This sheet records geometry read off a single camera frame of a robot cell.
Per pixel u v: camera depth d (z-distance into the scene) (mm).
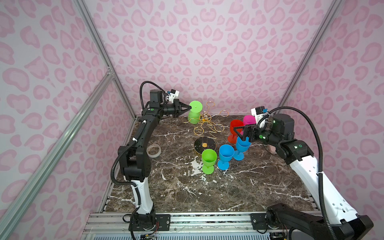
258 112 598
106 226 736
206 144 1001
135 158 504
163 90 797
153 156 979
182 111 773
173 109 750
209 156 852
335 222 370
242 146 834
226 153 859
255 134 603
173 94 793
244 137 613
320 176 421
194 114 877
